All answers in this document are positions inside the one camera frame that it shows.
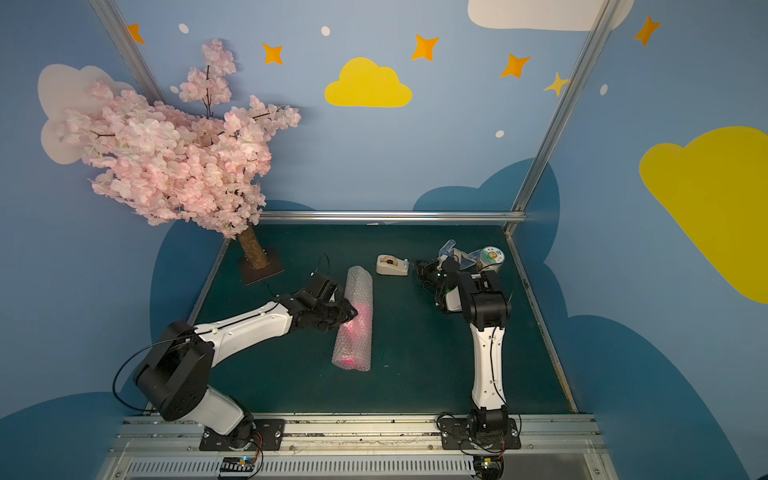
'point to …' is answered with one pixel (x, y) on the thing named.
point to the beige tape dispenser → (389, 265)
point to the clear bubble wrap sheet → (358, 283)
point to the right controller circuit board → (489, 466)
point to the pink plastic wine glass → (353, 345)
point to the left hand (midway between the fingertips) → (357, 311)
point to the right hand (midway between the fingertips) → (416, 255)
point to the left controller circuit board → (237, 464)
